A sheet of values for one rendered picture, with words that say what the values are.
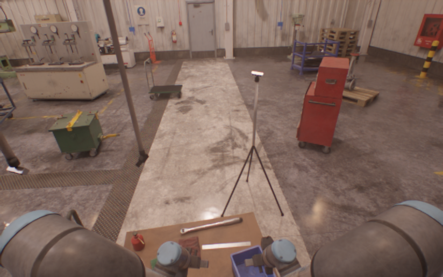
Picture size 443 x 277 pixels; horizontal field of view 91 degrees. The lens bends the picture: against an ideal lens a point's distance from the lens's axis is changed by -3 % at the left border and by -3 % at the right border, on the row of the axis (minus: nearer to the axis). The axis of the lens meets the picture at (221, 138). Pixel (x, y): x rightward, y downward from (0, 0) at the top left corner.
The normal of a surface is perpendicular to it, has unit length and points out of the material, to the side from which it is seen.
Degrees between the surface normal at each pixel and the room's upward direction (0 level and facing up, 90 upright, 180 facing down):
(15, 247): 35
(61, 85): 90
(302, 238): 0
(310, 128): 90
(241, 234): 0
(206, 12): 90
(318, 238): 0
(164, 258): 19
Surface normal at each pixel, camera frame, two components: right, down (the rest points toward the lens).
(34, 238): -0.13, -0.71
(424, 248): 0.22, -0.44
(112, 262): 0.69, -0.62
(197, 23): 0.07, 0.50
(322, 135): -0.44, 0.46
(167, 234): -0.03, -0.86
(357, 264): -0.62, -0.43
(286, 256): 0.11, -0.67
